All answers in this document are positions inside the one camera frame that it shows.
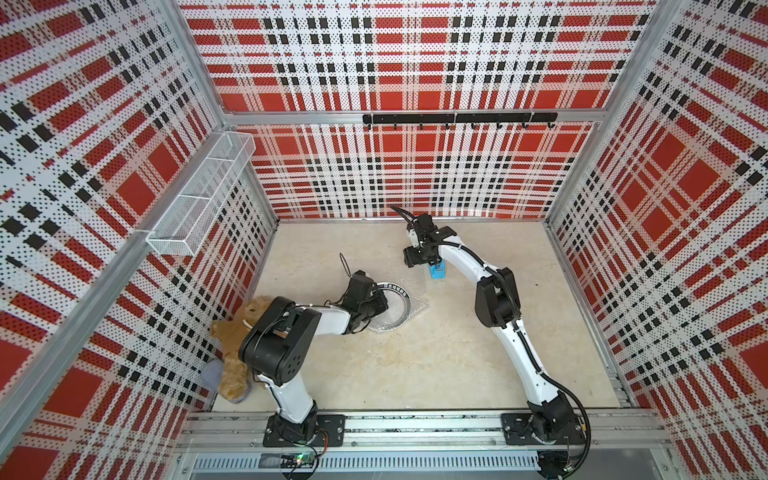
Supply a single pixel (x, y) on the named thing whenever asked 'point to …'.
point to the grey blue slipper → (211, 374)
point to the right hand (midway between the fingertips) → (419, 255)
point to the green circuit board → (298, 460)
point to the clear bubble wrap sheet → (416, 283)
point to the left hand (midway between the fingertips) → (391, 300)
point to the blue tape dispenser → (438, 271)
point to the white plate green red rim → (399, 309)
